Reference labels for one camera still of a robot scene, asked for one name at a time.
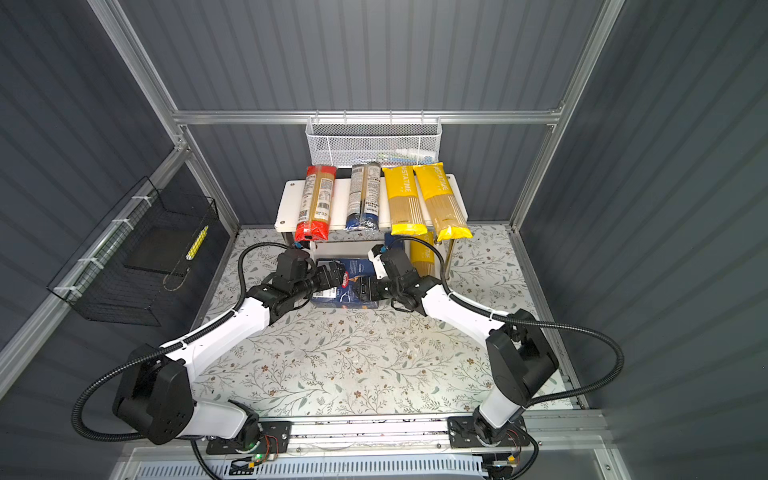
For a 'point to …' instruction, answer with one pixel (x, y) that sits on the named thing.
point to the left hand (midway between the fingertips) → (335, 270)
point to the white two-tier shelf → (289, 208)
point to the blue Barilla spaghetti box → (390, 242)
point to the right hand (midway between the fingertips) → (364, 288)
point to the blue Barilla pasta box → (345, 295)
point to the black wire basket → (124, 271)
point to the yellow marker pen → (197, 243)
